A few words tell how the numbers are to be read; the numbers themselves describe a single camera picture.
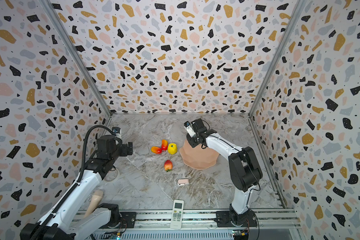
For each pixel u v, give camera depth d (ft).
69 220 1.40
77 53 2.82
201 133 2.29
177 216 2.41
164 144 3.28
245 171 1.59
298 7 2.35
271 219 2.50
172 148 3.14
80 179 1.59
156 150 3.20
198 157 3.11
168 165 2.95
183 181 2.82
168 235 2.52
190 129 2.76
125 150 2.35
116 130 2.26
